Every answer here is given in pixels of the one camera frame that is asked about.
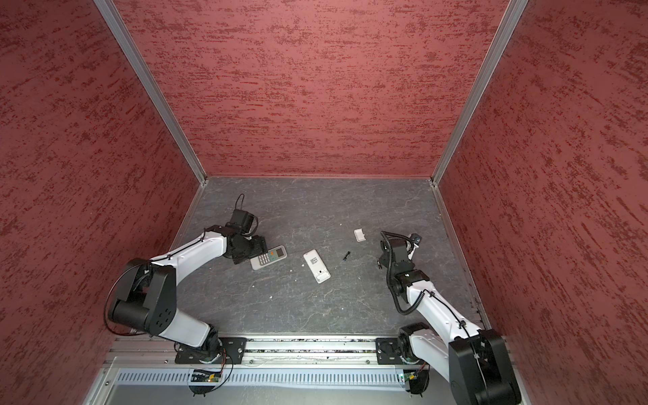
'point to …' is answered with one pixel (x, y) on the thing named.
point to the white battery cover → (359, 235)
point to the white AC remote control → (316, 266)
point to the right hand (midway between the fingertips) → (389, 256)
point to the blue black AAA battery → (345, 257)
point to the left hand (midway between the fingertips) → (258, 256)
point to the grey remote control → (269, 258)
